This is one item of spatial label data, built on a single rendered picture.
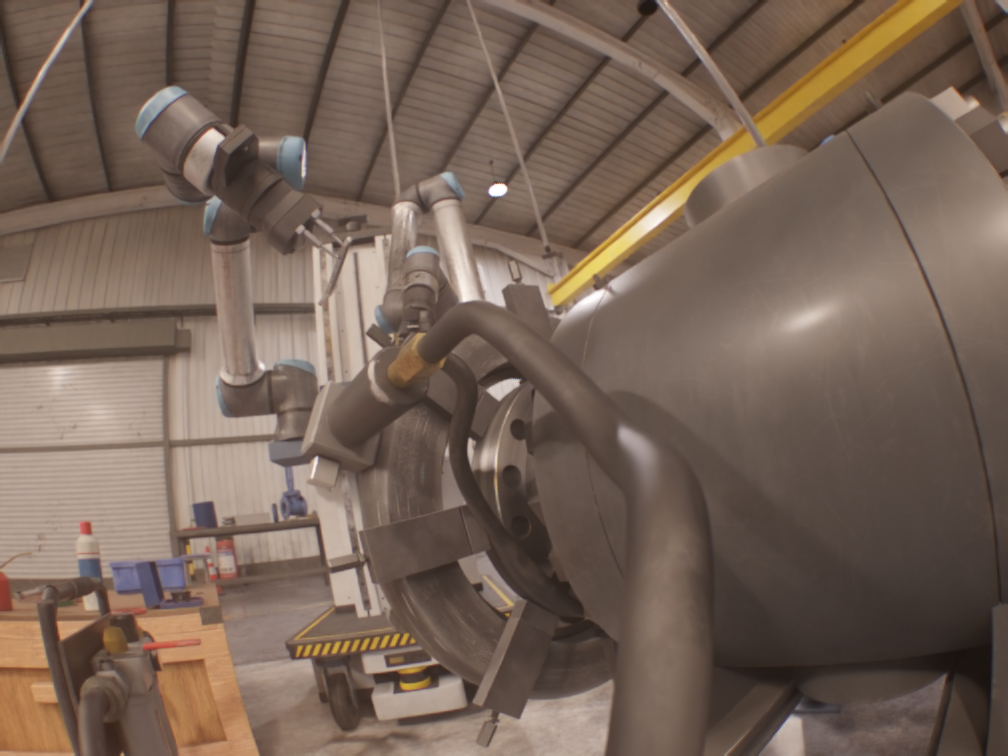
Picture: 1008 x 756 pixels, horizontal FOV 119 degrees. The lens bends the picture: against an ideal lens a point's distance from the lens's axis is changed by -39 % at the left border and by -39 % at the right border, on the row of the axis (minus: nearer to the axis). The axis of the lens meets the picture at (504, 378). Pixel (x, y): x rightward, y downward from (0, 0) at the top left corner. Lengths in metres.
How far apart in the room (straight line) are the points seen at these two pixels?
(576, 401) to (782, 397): 0.15
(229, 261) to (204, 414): 8.14
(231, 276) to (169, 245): 9.75
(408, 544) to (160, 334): 9.07
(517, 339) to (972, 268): 0.31
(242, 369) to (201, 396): 8.01
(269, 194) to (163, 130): 0.18
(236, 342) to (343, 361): 0.50
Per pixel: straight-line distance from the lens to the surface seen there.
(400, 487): 0.72
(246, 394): 1.59
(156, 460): 9.34
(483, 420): 0.78
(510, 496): 0.72
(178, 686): 1.35
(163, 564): 1.97
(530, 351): 0.32
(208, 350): 9.82
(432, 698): 1.46
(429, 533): 0.70
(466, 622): 0.76
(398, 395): 0.54
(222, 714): 1.34
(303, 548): 9.07
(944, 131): 0.42
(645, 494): 0.17
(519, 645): 0.78
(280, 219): 0.62
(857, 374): 0.34
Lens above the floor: 0.60
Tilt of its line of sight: 15 degrees up
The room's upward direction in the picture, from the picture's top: 12 degrees counter-clockwise
